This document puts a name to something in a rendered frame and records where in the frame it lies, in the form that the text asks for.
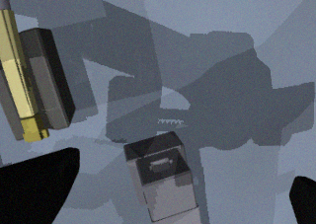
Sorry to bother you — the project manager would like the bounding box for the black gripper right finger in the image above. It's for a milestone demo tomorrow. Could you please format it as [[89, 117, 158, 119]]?
[[289, 176, 316, 224]]

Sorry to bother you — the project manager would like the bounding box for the grey cylinder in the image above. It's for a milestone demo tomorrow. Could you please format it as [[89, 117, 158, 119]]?
[[0, 0, 48, 142]]

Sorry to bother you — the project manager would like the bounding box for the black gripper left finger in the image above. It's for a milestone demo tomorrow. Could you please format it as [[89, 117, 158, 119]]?
[[0, 146, 80, 224]]

